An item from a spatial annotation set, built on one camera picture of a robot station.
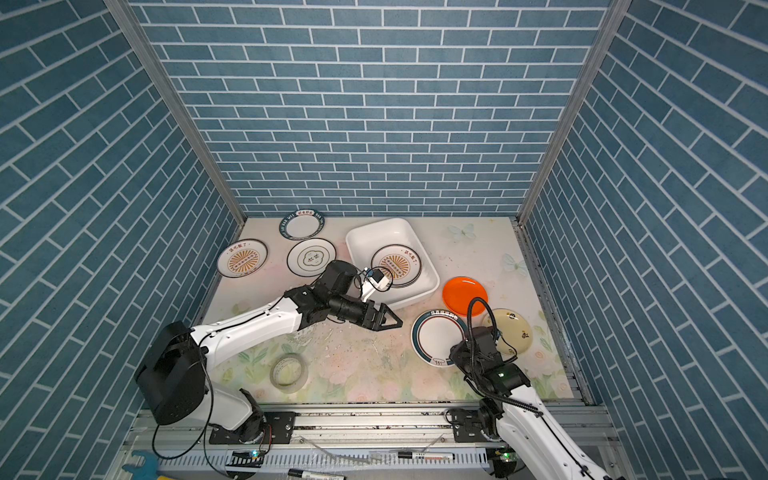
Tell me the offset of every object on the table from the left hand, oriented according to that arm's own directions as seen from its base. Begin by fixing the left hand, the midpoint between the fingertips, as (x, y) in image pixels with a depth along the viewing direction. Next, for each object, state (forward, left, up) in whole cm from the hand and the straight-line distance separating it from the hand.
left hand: (392, 324), depth 75 cm
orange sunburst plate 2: (+30, -4, -14) cm, 34 cm away
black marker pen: (-29, +19, -15) cm, 38 cm away
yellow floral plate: (+6, -38, -16) cm, 42 cm away
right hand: (-1, -17, -14) cm, 22 cm away
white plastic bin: (+41, +10, -14) cm, 44 cm away
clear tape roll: (-6, +29, -18) cm, 35 cm away
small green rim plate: (+52, +36, -17) cm, 66 cm away
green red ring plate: (+5, -13, -16) cm, 21 cm away
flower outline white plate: (+34, +30, -16) cm, 49 cm away
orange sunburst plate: (+35, +55, -17) cm, 67 cm away
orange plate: (+18, -22, -15) cm, 33 cm away
